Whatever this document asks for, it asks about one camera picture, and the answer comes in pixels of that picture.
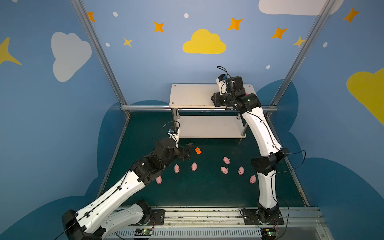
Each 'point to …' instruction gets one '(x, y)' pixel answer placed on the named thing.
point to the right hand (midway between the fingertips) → (215, 95)
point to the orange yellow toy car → (198, 150)
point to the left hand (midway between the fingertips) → (186, 143)
